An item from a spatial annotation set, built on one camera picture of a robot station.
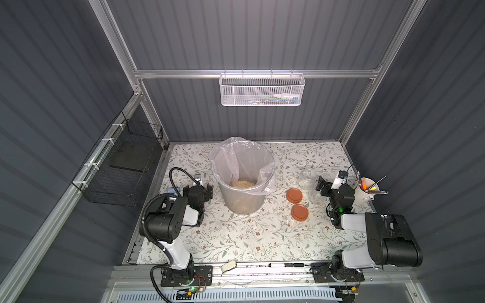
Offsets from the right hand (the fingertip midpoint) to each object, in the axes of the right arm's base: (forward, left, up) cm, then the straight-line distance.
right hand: (333, 179), depth 90 cm
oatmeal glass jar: (-5, +7, -10) cm, 13 cm away
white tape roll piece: (-36, +49, -8) cm, 61 cm away
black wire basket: (-9, +92, +17) cm, 94 cm away
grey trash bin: (-11, +45, -3) cm, 46 cm away
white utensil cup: (-7, -12, 0) cm, 14 cm away
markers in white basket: (+32, +26, +24) cm, 47 cm away
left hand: (0, +66, -6) cm, 67 cm away
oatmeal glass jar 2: (+7, +9, -11) cm, 15 cm away
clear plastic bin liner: (+6, +45, +4) cm, 45 cm away
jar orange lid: (-3, +17, -11) cm, 21 cm away
